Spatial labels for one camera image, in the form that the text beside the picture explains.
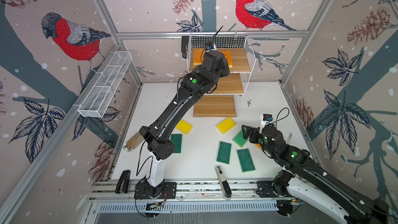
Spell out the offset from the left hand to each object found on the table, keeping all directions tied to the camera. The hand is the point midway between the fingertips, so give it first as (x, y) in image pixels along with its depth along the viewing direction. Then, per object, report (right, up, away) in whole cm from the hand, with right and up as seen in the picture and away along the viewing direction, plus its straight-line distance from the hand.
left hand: (224, 62), depth 67 cm
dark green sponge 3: (+14, -50, +14) cm, 54 cm away
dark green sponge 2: (+2, -47, +17) cm, 50 cm away
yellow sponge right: (+5, -34, +30) cm, 46 cm away
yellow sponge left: (-22, -35, +29) cm, 50 cm away
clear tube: (+43, -41, +23) cm, 64 cm away
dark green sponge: (-25, -42, +23) cm, 54 cm away
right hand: (+13, -33, +10) cm, 36 cm away
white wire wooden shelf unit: (+5, -19, +42) cm, 46 cm away
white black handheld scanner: (+1, -58, +2) cm, 58 cm away
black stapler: (-49, -56, +9) cm, 75 cm away
